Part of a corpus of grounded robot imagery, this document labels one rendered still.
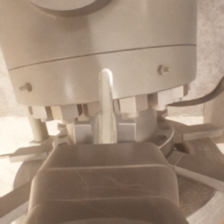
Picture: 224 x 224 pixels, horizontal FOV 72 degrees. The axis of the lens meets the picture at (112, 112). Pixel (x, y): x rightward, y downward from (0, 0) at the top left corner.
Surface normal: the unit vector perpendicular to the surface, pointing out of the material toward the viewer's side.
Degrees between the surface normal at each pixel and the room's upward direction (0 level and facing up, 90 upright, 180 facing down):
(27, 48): 24
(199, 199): 90
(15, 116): 0
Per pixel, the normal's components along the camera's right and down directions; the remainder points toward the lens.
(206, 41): -0.05, 0.28
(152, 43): 0.38, 0.21
